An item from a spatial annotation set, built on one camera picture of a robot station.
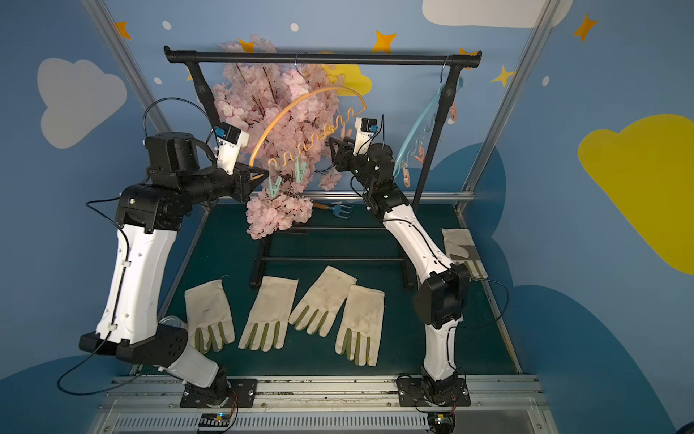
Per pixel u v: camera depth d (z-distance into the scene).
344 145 0.66
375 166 0.57
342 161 0.67
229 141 0.50
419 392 0.74
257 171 0.58
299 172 0.69
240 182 0.52
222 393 0.67
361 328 0.86
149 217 0.40
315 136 0.84
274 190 0.66
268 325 0.86
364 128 0.63
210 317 0.88
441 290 0.49
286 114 0.58
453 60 0.56
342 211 1.20
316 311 0.89
